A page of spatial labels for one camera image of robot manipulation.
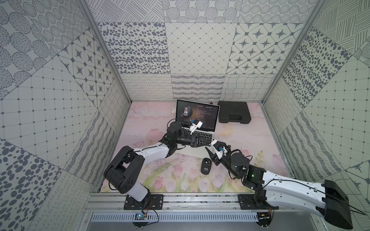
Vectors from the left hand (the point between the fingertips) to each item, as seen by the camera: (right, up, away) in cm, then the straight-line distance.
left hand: (210, 141), depth 71 cm
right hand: (+2, -2, +4) cm, 5 cm away
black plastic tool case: (+23, +16, +37) cm, 47 cm away
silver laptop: (-12, +15, +30) cm, 35 cm away
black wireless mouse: (0, -17, +13) cm, 22 cm away
